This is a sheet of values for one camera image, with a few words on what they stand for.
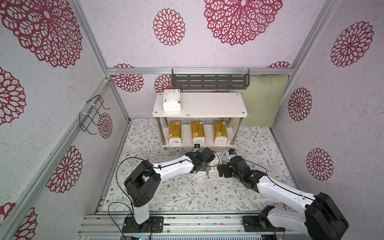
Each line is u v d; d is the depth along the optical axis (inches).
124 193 19.4
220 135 36.6
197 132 37.4
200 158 26.3
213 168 34.5
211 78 36.2
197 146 31.5
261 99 39.4
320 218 15.8
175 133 37.4
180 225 29.3
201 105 32.8
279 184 20.7
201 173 34.8
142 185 18.1
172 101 29.3
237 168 25.7
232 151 30.0
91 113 30.9
